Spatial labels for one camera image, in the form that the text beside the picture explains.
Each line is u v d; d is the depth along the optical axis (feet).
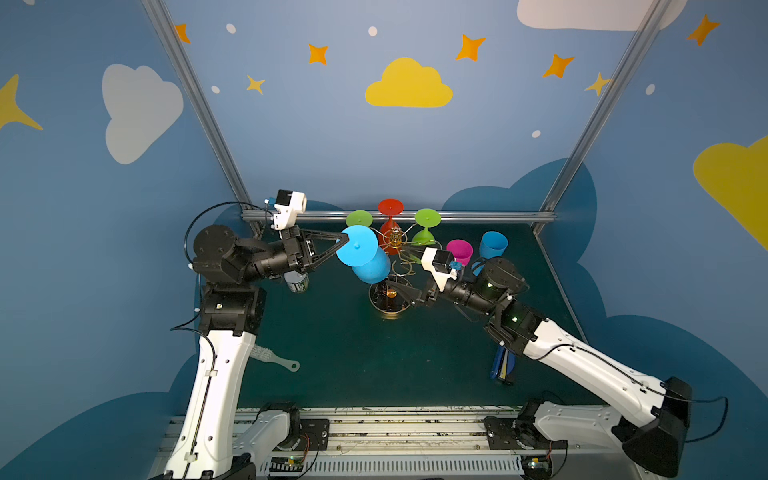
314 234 1.62
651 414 1.30
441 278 1.71
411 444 2.41
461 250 3.17
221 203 1.37
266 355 2.82
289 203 1.64
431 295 1.74
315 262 1.59
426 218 2.71
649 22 2.32
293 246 1.49
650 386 1.36
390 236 2.57
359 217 2.69
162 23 2.29
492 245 3.22
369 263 1.80
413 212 2.71
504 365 2.77
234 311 1.43
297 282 3.23
